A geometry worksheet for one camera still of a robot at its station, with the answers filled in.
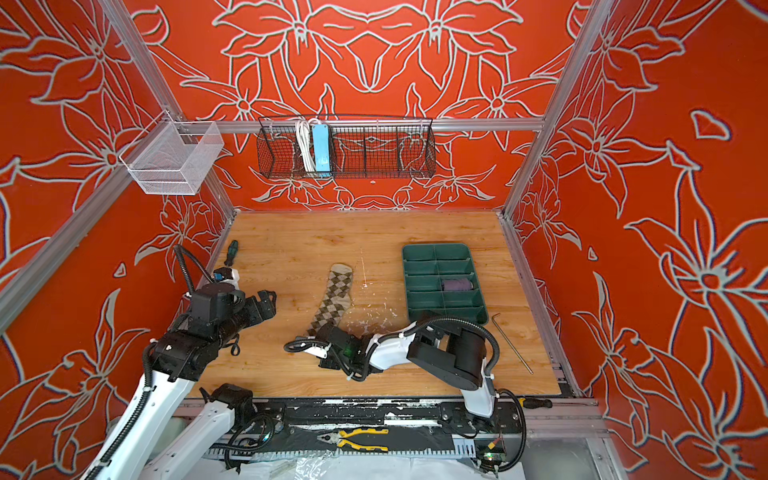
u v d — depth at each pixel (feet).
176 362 1.53
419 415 2.44
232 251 3.46
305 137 2.89
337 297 3.11
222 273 2.08
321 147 2.94
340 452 2.28
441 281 3.02
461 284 2.98
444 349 1.65
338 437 2.29
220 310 1.75
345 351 2.17
